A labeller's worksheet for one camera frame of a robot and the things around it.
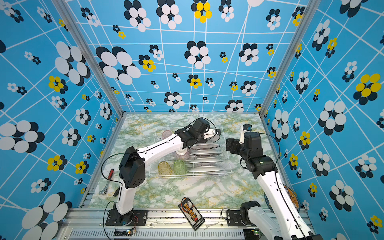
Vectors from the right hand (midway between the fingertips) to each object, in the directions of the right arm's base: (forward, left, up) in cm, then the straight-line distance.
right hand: (235, 140), depth 76 cm
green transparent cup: (-6, +30, -19) cm, 36 cm away
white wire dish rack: (+12, +6, -15) cm, 20 cm away
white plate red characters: (+9, +15, -18) cm, 25 cm away
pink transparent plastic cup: (+13, +40, -11) cm, 43 cm away
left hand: (+12, +16, -4) cm, 20 cm away
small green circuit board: (-38, +53, -22) cm, 69 cm away
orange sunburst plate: (-2, +15, -9) cm, 18 cm away
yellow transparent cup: (-10, +38, -13) cm, 41 cm away
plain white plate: (-6, +15, -10) cm, 19 cm away
